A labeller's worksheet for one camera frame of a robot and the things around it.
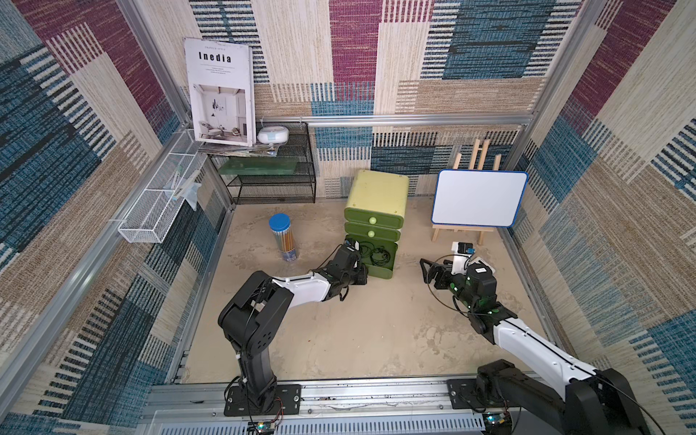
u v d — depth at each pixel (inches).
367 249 39.2
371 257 39.8
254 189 46.9
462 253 28.4
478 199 38.2
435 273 29.8
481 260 39.1
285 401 28.9
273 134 34.6
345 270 29.4
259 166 37.6
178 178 31.8
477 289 25.1
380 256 40.0
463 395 28.8
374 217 34.9
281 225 34.3
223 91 30.6
